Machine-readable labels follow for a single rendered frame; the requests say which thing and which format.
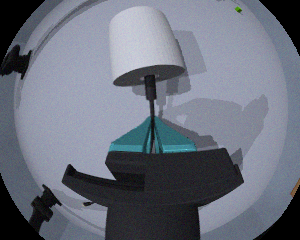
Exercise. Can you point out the white cylinder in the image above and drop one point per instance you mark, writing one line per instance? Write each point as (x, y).
(141, 43)

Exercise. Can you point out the black cable plug with metal tip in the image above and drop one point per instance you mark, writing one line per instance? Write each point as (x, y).
(85, 204)

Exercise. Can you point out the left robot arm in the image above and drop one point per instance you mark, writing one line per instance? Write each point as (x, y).
(15, 58)

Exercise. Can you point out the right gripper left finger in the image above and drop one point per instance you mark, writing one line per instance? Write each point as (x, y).
(135, 140)

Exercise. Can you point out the black and white cable plug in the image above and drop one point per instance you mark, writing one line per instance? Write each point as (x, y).
(150, 87)

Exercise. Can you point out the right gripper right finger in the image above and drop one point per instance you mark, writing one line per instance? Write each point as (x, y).
(170, 140)

